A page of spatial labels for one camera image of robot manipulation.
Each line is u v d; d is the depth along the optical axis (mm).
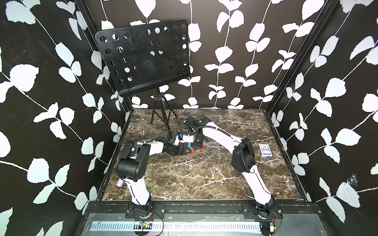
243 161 581
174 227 701
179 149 838
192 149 887
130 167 492
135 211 687
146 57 641
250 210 744
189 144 854
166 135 801
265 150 954
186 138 818
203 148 976
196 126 681
